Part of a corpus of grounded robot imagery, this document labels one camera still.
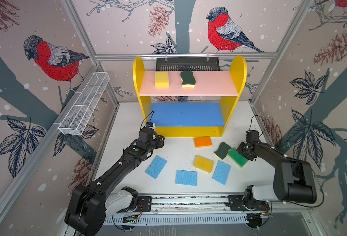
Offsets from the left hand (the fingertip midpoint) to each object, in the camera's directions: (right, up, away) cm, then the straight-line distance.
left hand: (164, 135), depth 84 cm
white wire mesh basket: (-44, +9, -11) cm, 47 cm away
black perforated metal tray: (+15, +46, +12) cm, 50 cm away
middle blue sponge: (+13, -24, -2) cm, 27 cm away
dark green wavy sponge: (+36, -12, +7) cm, 38 cm away
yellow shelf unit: (+16, +9, +7) cm, 20 cm away
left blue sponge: (-5, -19, +2) cm, 20 cm away
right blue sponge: (+33, -22, 0) cm, 40 cm away
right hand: (+48, -11, +10) cm, 50 cm away
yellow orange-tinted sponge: (+24, -18, +4) cm, 30 cm away
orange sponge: (+24, -6, +12) cm, 28 cm away
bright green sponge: (+45, -15, +4) cm, 48 cm away
